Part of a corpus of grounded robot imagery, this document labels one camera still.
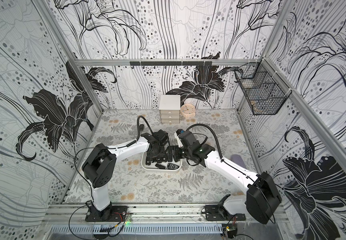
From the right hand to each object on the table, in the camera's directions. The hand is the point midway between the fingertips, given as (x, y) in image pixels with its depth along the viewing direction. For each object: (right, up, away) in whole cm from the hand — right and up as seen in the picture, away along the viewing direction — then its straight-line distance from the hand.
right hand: (173, 150), depth 80 cm
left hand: (-9, -5, +11) cm, 15 cm away
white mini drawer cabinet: (-3, +26, +21) cm, 33 cm away
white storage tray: (-13, -11, +8) cm, 19 cm away
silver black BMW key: (-1, -11, +8) cm, 13 cm away
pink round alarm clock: (+10, +25, +35) cm, 44 cm away
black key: (-8, -11, +8) cm, 16 cm away
